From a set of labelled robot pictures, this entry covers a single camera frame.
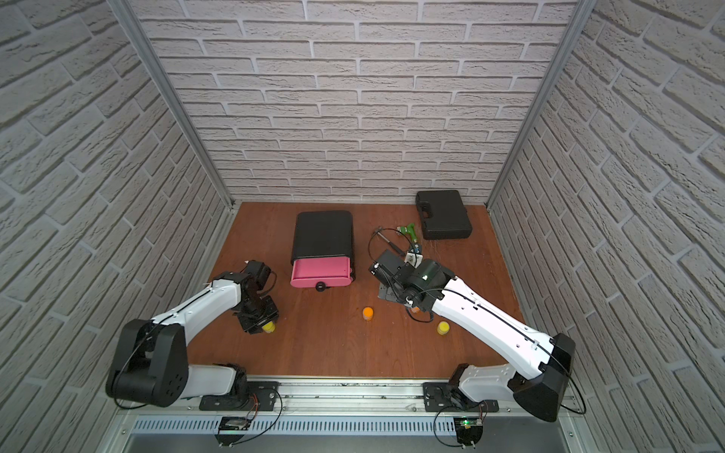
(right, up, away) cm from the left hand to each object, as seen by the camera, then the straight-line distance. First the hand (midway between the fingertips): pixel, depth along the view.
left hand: (275, 317), depth 85 cm
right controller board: (+55, -24, -15) cm, 62 cm away
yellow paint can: (-1, -2, -3) cm, 4 cm away
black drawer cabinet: (+15, +21, 0) cm, 26 cm away
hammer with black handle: (+35, +24, +21) cm, 47 cm away
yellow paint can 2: (+52, -3, -1) cm, 52 cm away
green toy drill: (+45, +28, +24) cm, 58 cm away
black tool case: (+60, +34, +30) cm, 75 cm away
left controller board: (-6, -22, -16) cm, 28 cm away
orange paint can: (+29, +1, +1) cm, 29 cm away
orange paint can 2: (+44, +1, +4) cm, 45 cm away
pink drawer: (+18, +15, -2) cm, 23 cm away
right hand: (+39, +12, -12) cm, 42 cm away
